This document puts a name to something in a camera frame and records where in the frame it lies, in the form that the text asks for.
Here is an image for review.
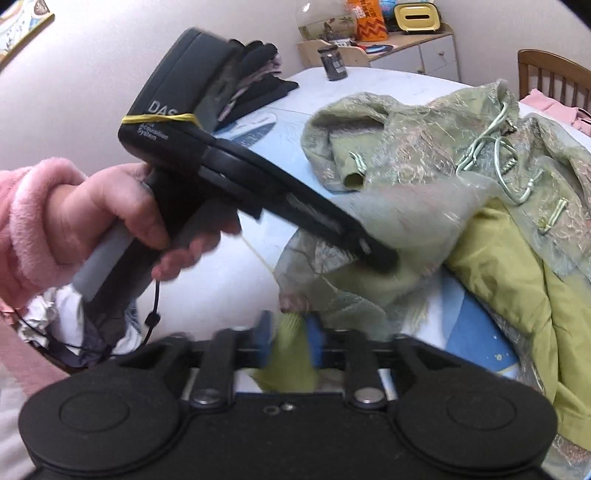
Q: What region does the pile of white pink clothes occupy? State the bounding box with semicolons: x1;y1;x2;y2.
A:
16;285;143;369

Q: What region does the pink fleece sleeve forearm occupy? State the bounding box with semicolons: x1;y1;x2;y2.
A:
1;158;85;307

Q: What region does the wooden chair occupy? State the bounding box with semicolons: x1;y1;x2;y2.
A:
517;49;591;110

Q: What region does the person's left hand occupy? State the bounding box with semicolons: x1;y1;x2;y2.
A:
43;163;242;281

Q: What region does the dark jar on table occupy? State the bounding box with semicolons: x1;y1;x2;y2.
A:
318;45;348;81

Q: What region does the pink garment on chair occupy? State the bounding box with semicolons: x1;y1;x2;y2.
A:
521;89;591;136

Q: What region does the white sideboard cabinet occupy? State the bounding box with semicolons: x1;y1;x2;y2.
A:
296;22;462;83

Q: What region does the green embroidered sheer jacket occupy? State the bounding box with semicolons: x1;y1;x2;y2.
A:
253;81;590;479

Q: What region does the orange patterned bag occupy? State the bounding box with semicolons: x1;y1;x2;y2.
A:
346;0;389;42

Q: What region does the black wrist strap cord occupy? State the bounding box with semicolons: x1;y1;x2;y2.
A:
13;280;164;358

